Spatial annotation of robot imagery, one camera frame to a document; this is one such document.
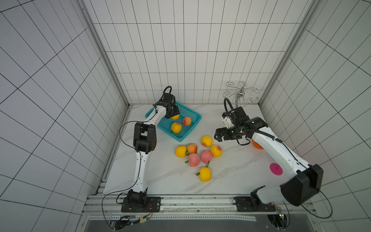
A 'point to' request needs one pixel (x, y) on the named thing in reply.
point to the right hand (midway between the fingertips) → (221, 132)
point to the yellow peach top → (206, 141)
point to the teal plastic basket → (165, 124)
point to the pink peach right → (206, 156)
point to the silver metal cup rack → (240, 92)
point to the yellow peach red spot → (216, 151)
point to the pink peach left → (193, 159)
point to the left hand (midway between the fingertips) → (176, 114)
